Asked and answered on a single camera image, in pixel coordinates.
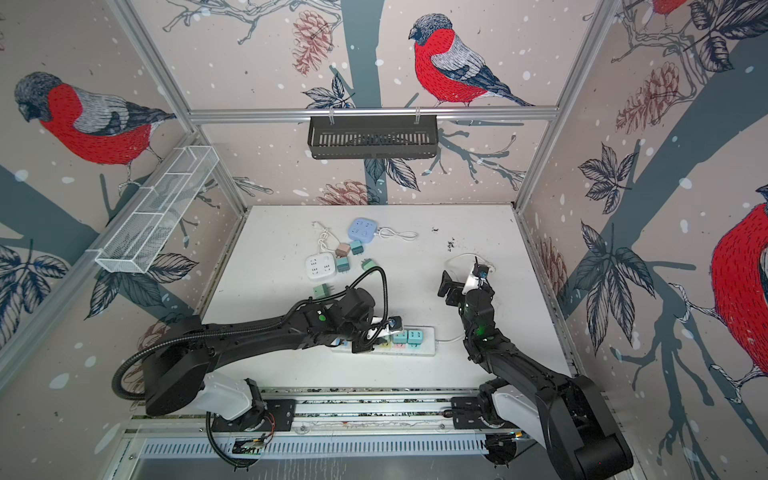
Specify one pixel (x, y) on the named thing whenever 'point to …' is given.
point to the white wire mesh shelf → (136, 240)
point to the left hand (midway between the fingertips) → (384, 334)
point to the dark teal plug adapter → (357, 247)
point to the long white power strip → (428, 347)
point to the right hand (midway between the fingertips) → (457, 277)
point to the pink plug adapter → (342, 250)
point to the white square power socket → (320, 265)
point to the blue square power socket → (362, 229)
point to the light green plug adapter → (367, 264)
